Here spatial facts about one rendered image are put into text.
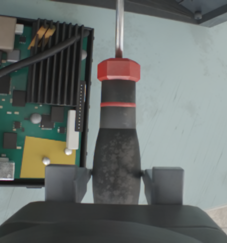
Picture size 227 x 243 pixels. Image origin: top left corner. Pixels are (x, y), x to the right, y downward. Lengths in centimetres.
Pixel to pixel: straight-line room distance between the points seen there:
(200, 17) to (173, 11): 3
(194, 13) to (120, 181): 21
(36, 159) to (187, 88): 16
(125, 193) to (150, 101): 14
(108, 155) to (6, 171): 10
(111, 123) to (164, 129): 14
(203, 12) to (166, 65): 7
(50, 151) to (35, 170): 2
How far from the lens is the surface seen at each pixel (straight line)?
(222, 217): 176
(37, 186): 25
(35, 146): 24
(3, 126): 24
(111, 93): 16
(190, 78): 32
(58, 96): 23
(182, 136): 31
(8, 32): 24
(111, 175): 16
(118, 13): 18
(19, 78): 24
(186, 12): 32
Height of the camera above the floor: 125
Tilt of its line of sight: 68 degrees down
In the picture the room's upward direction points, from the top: 90 degrees clockwise
